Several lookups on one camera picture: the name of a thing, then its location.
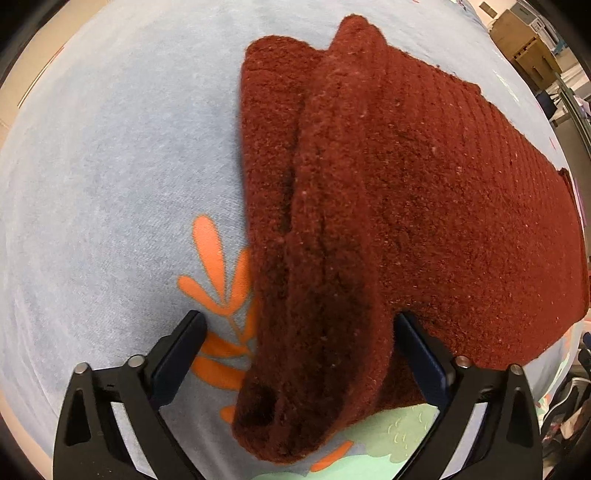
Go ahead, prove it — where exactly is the dark red knitted sweater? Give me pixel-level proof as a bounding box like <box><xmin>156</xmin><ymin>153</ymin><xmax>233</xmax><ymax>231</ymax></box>
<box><xmin>232</xmin><ymin>15</ymin><xmax>589</xmax><ymax>464</ymax></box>

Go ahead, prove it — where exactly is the light blue patterned bedsheet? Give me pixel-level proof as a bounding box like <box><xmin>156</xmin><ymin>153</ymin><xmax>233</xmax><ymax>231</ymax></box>
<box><xmin>1</xmin><ymin>1</ymin><xmax>567</xmax><ymax>479</ymax></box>

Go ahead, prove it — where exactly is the dark navy bag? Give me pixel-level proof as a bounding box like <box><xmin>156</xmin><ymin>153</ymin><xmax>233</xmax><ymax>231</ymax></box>
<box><xmin>536</xmin><ymin>90</ymin><xmax>558</xmax><ymax>120</ymax></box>

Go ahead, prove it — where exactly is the wooden drawer cabinet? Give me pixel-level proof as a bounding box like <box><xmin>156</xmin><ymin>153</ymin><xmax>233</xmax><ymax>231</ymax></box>
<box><xmin>489</xmin><ymin>2</ymin><xmax>562</xmax><ymax>93</ymax></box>

